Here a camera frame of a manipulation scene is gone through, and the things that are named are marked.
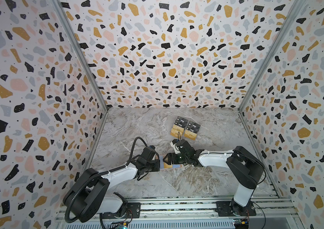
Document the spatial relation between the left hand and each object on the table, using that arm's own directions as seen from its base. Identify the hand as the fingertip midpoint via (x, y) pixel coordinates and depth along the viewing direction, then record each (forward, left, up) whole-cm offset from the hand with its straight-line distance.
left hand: (163, 164), depth 88 cm
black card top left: (+29, -12, +6) cm, 32 cm away
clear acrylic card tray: (+21, -15, +2) cm, 26 cm away
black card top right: (+25, -21, +6) cm, 33 cm away
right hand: (+2, -3, +1) cm, 4 cm away
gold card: (+23, -9, 0) cm, 25 cm away
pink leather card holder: (-1, -2, +8) cm, 8 cm away
